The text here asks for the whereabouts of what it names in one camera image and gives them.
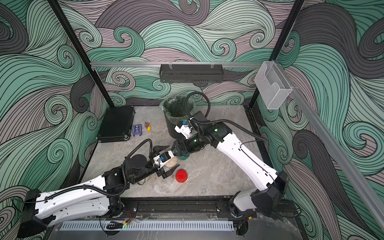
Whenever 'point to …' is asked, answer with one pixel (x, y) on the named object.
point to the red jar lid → (181, 175)
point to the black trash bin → (175, 117)
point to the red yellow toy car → (147, 125)
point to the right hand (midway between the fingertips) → (175, 153)
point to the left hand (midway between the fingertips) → (172, 152)
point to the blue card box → (137, 130)
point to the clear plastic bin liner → (175, 106)
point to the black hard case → (116, 124)
